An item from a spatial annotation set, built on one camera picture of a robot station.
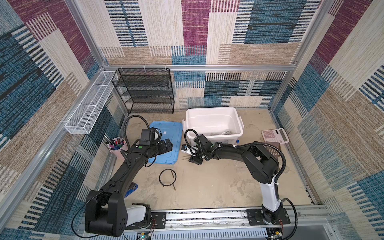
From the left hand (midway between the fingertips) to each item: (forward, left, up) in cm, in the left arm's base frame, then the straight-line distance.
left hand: (165, 144), depth 85 cm
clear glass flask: (+14, -39, -9) cm, 42 cm away
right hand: (-1, -15, -13) cm, 20 cm away
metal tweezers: (-1, -12, -12) cm, 17 cm away
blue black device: (-19, +17, -11) cm, 28 cm away
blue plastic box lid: (+20, 0, -14) cm, 25 cm away
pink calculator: (+13, -72, -11) cm, 74 cm away
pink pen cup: (+3, +30, -4) cm, 31 cm away
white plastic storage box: (+23, -38, -12) cm, 46 cm away
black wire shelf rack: (+45, +19, +3) cm, 49 cm away
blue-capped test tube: (0, -40, +2) cm, 40 cm away
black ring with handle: (-14, -4, -5) cm, 15 cm away
